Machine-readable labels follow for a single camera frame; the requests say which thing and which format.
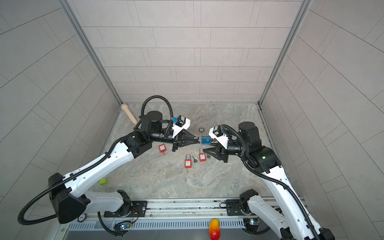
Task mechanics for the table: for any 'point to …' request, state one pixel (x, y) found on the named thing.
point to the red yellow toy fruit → (214, 229)
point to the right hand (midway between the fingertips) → (206, 148)
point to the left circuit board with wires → (123, 226)
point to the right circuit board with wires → (252, 224)
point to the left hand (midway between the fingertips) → (198, 141)
